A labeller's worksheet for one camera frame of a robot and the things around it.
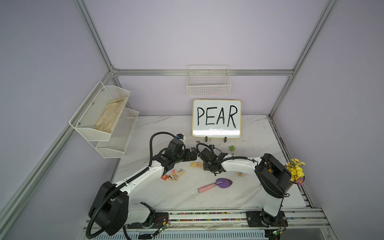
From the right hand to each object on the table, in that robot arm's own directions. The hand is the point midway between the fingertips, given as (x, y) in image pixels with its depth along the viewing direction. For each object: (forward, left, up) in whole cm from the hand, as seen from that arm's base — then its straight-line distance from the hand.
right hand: (205, 166), depth 92 cm
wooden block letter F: (-3, +15, 0) cm, 15 cm away
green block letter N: (+13, -19, 0) cm, 23 cm away
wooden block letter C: (-7, +18, +1) cm, 19 cm away
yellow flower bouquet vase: (-13, -39, +24) cm, 48 cm away
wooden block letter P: (+1, +8, +1) cm, 8 cm away
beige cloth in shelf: (+15, +52, +30) cm, 62 cm away
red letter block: (-7, +25, +1) cm, 26 cm away
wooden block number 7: (-7, +21, +1) cm, 22 cm away
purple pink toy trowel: (-11, -9, +1) cm, 14 cm away
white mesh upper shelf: (+15, +58, +30) cm, 67 cm away
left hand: (+2, +9, +12) cm, 15 cm away
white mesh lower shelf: (+7, +53, +13) cm, 55 cm away
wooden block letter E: (+1, +4, 0) cm, 4 cm away
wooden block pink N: (-4, +19, +1) cm, 19 cm away
